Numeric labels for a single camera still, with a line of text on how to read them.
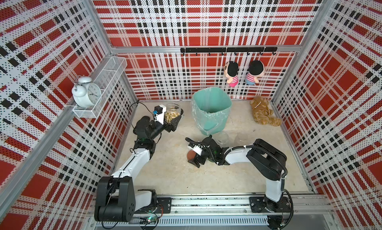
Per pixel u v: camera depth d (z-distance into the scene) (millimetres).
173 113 760
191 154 890
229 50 887
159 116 667
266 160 502
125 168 476
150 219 696
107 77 831
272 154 514
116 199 410
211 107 1014
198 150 810
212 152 718
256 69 924
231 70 946
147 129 617
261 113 1016
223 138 915
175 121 729
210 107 1014
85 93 595
